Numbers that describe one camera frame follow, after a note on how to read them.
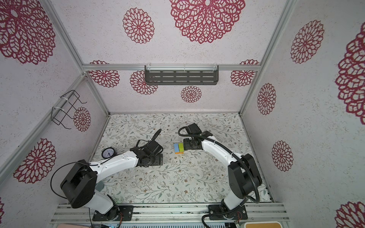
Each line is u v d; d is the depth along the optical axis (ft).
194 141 2.05
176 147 3.14
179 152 3.17
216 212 2.41
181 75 3.15
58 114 2.39
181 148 3.14
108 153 3.08
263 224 2.16
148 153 2.19
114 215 2.25
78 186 1.41
